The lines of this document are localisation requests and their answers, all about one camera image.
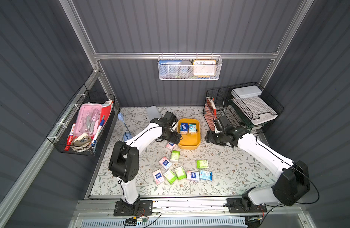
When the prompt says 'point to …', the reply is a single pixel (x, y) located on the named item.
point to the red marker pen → (70, 139)
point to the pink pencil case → (88, 119)
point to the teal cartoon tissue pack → (192, 128)
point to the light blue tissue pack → (206, 175)
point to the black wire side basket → (59, 135)
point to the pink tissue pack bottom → (192, 175)
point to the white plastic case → (152, 112)
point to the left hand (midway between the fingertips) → (174, 139)
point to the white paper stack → (256, 108)
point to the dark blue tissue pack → (184, 126)
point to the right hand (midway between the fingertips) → (212, 137)
